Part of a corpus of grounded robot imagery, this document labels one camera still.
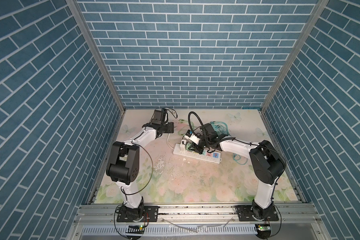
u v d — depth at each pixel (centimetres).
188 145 89
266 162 50
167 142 101
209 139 75
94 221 77
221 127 108
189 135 81
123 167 48
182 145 90
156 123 74
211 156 91
